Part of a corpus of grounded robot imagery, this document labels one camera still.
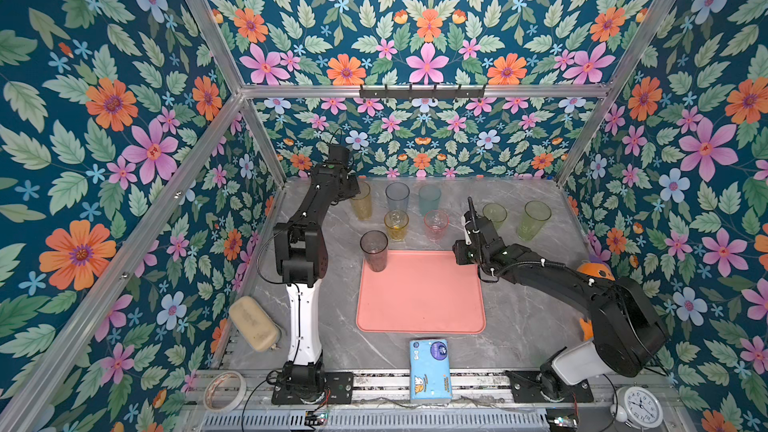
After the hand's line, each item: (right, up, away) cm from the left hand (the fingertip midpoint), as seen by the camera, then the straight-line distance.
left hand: (354, 182), depth 99 cm
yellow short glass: (+14, -14, +6) cm, 21 cm away
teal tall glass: (+26, -5, +3) cm, 26 cm away
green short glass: (+50, -11, +6) cm, 52 cm away
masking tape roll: (-31, -52, -25) cm, 66 cm away
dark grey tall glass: (+8, -20, -9) cm, 23 cm away
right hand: (+33, -20, -10) cm, 40 cm away
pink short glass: (+28, -14, +3) cm, 31 cm away
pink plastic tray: (+22, -35, -9) cm, 42 cm away
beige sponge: (-25, -40, -19) cm, 51 cm away
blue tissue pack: (+24, -49, -26) cm, 61 cm away
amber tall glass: (+3, -7, +2) cm, 8 cm away
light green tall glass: (+57, -12, -8) cm, 59 cm away
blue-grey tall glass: (+15, -5, -1) cm, 15 cm away
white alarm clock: (+72, -55, -31) cm, 96 cm away
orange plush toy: (+73, -26, -14) cm, 79 cm away
